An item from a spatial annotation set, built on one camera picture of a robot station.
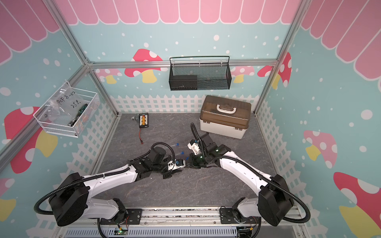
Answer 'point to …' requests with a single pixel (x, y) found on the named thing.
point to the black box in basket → (183, 82)
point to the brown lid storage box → (224, 117)
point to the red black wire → (141, 141)
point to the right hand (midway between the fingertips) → (185, 166)
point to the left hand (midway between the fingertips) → (179, 169)
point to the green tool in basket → (71, 123)
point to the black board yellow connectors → (143, 120)
